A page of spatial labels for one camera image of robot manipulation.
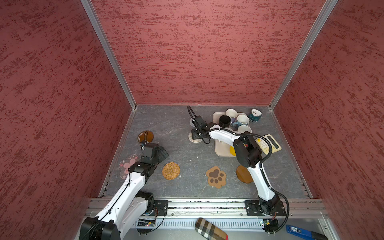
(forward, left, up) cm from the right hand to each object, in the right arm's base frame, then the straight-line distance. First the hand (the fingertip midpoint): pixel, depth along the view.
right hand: (195, 137), depth 101 cm
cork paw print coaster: (-28, -11, 0) cm, 30 cm away
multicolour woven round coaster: (-4, +1, 0) cm, 4 cm away
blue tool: (-55, -48, +2) cm, 73 cm away
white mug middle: (+1, -32, +7) cm, 33 cm away
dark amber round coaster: (+1, +35, +2) cm, 35 cm away
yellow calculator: (-9, -46, 0) cm, 47 cm away
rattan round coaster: (-23, +15, -1) cm, 28 cm away
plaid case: (-52, -5, +3) cm, 53 cm away
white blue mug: (+9, -33, +6) cm, 35 cm away
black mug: (+10, -21, +4) cm, 24 cm away
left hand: (-17, +22, +7) cm, 28 cm away
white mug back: (+16, -28, +6) cm, 33 cm away
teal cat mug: (+16, -46, +3) cm, 49 cm away
